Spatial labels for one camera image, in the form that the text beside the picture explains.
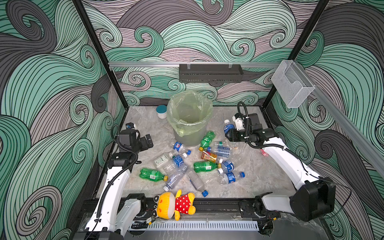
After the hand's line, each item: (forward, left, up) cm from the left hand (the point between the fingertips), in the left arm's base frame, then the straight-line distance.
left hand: (142, 137), depth 78 cm
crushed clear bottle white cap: (-13, -19, -18) cm, 29 cm away
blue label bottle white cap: (-9, -47, -14) cm, 50 cm away
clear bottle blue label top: (+7, -46, +2) cm, 47 cm away
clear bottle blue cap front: (-17, -30, -18) cm, 39 cm away
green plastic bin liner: (+25, -24, -5) cm, 35 cm away
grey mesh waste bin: (+9, -27, -15) cm, 32 cm away
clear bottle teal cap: (+7, -46, -16) cm, 49 cm away
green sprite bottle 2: (-8, -34, -19) cm, 40 cm away
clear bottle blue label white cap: (-7, -18, -14) cm, 24 cm away
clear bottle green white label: (-6, -10, -15) cm, 19 cm away
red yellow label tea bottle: (-3, -37, -14) cm, 40 cm away
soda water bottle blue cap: (+1, -45, -15) cm, 47 cm away
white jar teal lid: (+29, -5, -10) cm, 31 cm away
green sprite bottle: (+8, -37, -15) cm, 41 cm away
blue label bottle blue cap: (-15, -47, -14) cm, 51 cm away
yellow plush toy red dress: (-29, -16, -12) cm, 36 cm away
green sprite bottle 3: (-15, -6, -15) cm, 22 cm away
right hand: (+5, -48, -2) cm, 48 cm away
